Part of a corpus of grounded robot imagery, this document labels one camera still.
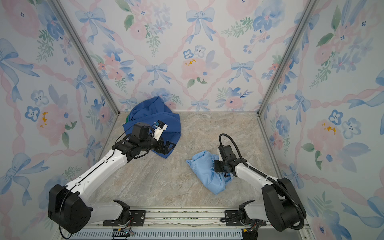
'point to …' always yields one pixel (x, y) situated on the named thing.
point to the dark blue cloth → (150, 111)
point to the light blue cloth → (202, 165)
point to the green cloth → (127, 118)
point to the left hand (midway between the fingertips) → (169, 140)
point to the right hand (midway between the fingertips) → (216, 164)
